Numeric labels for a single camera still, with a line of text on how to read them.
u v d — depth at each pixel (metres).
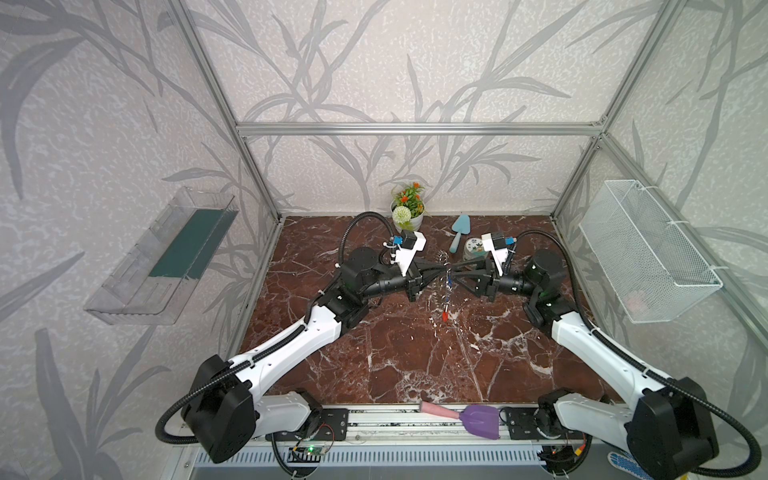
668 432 0.39
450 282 0.65
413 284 0.59
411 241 0.57
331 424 0.74
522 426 0.74
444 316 0.91
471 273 0.65
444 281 0.65
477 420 0.74
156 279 0.65
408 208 1.04
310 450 0.71
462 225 1.19
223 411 0.39
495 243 0.61
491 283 0.62
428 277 0.65
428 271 0.63
